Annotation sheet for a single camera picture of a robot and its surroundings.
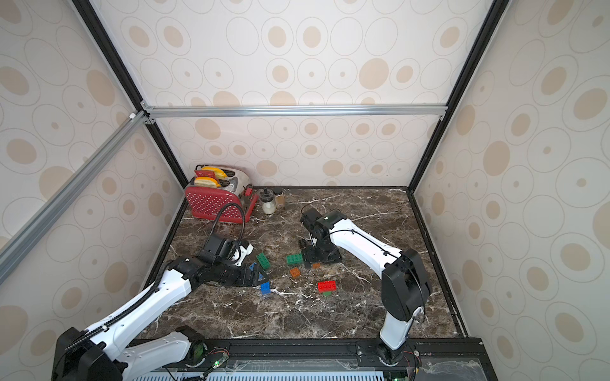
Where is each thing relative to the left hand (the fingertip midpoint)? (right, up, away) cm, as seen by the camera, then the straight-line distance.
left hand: (262, 278), depth 76 cm
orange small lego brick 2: (+9, -2, +14) cm, 17 cm away
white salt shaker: (-3, +25, +30) cm, 40 cm away
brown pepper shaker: (+1, +27, +34) cm, 43 cm away
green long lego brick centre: (+9, +3, +18) cm, 21 cm away
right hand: (+17, +2, +7) cm, 18 cm away
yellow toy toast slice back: (-22, +37, +22) cm, 48 cm away
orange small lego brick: (+17, +5, -3) cm, 18 cm away
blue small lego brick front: (-1, -6, +9) cm, 11 cm away
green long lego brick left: (-3, +2, +18) cm, 18 cm away
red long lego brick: (+22, -7, +13) cm, 26 cm away
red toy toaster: (-27, +25, +22) cm, 43 cm away
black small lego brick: (+12, +8, +23) cm, 27 cm away
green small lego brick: (+21, -8, +10) cm, 25 cm away
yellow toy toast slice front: (-26, +33, +19) cm, 46 cm away
